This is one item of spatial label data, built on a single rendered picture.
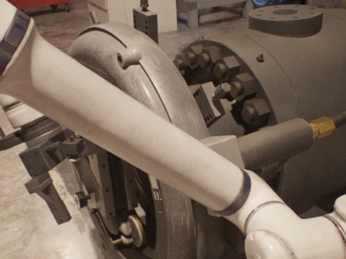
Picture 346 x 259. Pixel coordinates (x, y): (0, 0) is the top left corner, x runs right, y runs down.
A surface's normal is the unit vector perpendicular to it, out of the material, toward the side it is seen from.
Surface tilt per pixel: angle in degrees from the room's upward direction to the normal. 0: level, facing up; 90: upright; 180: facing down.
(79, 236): 0
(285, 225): 3
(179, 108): 48
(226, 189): 82
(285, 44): 21
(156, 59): 28
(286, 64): 36
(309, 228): 7
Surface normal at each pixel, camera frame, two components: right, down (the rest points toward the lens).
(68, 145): -0.27, 0.32
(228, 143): 0.45, -0.04
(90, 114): 0.26, 0.43
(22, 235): -0.07, -0.91
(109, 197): 0.51, 0.29
